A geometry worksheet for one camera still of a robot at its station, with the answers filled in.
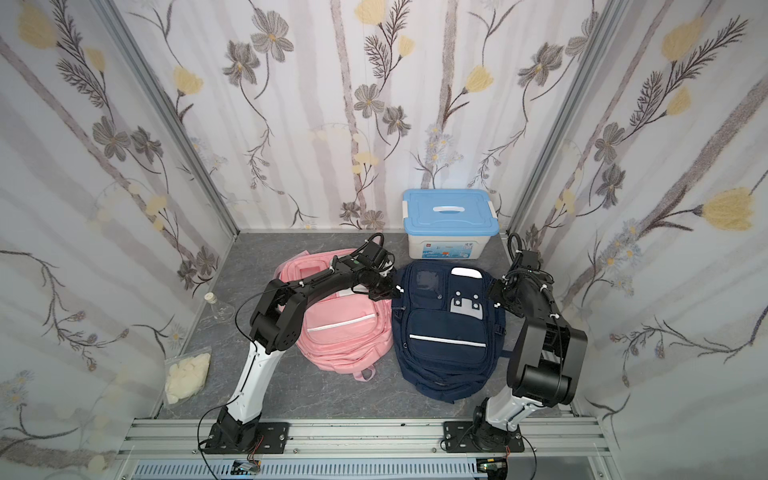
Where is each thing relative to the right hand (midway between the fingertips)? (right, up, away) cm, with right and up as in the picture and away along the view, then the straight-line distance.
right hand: (507, 297), depth 91 cm
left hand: (-31, +1, +5) cm, 31 cm away
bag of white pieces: (-94, -21, -9) cm, 96 cm away
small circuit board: (-71, -38, -20) cm, 83 cm away
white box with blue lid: (-15, +24, +11) cm, 31 cm away
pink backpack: (-51, -9, -2) cm, 51 cm away
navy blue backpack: (-18, -10, -2) cm, 21 cm away
